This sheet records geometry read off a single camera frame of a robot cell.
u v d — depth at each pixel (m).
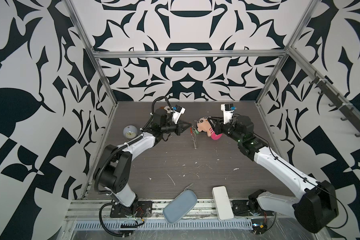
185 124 0.81
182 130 0.78
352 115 0.55
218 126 0.67
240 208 0.74
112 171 0.45
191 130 0.83
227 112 0.66
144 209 0.73
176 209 0.73
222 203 0.72
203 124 0.97
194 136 0.83
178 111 0.75
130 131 0.93
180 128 0.75
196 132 0.85
